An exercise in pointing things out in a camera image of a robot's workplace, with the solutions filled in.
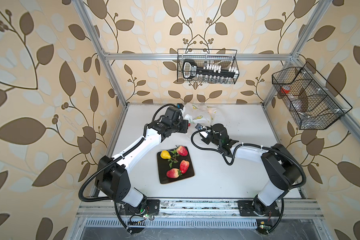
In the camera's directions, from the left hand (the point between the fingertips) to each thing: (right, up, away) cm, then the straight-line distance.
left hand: (188, 122), depth 81 cm
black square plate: (-10, -26, +5) cm, 28 cm away
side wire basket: (+62, +9, -8) cm, 63 cm away
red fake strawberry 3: (-4, -17, +10) cm, 20 cm away
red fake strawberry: (-8, -28, +1) cm, 29 cm away
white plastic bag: (+14, +5, +23) cm, 27 cm away
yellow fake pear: (-14, -19, +8) cm, 25 cm away
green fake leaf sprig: (-10, -22, +8) cm, 25 cm away
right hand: (+8, -4, +10) cm, 13 cm away
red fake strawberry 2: (-3, -25, +4) cm, 25 cm away
